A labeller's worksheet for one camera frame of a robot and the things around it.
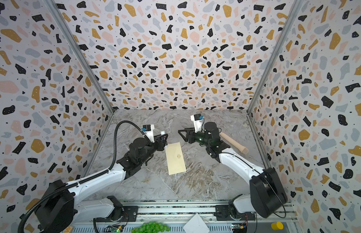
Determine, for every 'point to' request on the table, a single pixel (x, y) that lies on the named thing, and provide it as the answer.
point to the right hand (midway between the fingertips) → (179, 129)
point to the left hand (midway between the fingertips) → (166, 132)
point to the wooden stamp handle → (244, 150)
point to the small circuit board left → (116, 228)
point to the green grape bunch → (153, 226)
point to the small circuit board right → (239, 227)
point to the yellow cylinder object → (277, 226)
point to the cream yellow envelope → (175, 158)
